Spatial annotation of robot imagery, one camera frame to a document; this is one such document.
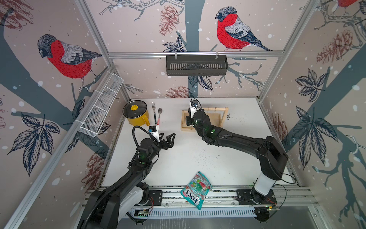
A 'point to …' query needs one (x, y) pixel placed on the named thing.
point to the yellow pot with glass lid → (137, 112)
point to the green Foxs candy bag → (195, 191)
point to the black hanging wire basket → (197, 65)
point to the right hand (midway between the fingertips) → (189, 107)
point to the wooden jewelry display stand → (217, 116)
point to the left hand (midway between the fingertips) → (171, 131)
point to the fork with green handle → (154, 106)
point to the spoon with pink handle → (159, 111)
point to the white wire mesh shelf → (95, 118)
